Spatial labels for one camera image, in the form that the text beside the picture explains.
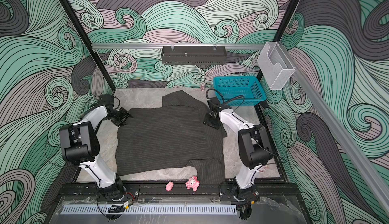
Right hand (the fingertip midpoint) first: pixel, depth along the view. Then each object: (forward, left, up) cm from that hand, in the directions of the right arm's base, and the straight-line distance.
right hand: (207, 123), depth 93 cm
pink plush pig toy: (-33, +9, -2) cm, 35 cm away
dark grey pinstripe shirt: (-5, +22, -6) cm, 23 cm away
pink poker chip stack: (+35, +2, -3) cm, 35 cm away
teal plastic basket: (+36, -36, -5) cm, 51 cm away
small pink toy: (-35, +21, -3) cm, 41 cm away
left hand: (+3, +48, +3) cm, 49 cm away
